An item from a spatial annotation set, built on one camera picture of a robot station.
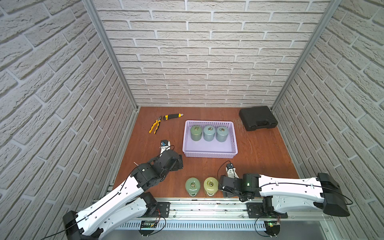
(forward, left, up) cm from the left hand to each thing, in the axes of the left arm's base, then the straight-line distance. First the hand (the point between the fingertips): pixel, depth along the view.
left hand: (176, 155), depth 75 cm
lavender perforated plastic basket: (+13, -15, -16) cm, 26 cm away
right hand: (-13, -28, -11) cm, 33 cm away
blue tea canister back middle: (+21, -19, -8) cm, 29 cm away
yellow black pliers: (+36, +17, -16) cm, 43 cm away
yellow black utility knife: (+42, +8, -16) cm, 45 cm away
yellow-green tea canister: (-13, -18, -8) cm, 23 cm away
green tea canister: (-13, -9, -7) cm, 17 cm away
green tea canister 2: (+21, -11, -9) cm, 26 cm away
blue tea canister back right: (+20, -28, -9) cm, 36 cm away
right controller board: (-30, -47, -16) cm, 58 cm away
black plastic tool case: (+36, -56, -10) cm, 68 cm away
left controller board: (-27, +14, -20) cm, 37 cm away
